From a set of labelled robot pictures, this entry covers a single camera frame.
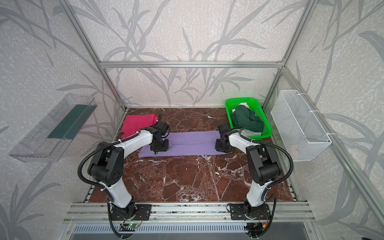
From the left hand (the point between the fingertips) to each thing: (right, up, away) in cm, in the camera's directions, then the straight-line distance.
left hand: (166, 144), depth 94 cm
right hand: (+34, -1, +3) cm, 34 cm away
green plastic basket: (+45, +31, +25) cm, 61 cm away
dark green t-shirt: (+51, +17, +8) cm, 55 cm away
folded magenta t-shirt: (-28, +13, +16) cm, 35 cm away
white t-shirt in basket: (+55, +27, +18) cm, 64 cm away
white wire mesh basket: (+65, +9, -32) cm, 73 cm away
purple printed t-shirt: (+14, +1, -2) cm, 14 cm away
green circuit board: (-13, -37, -22) cm, 45 cm away
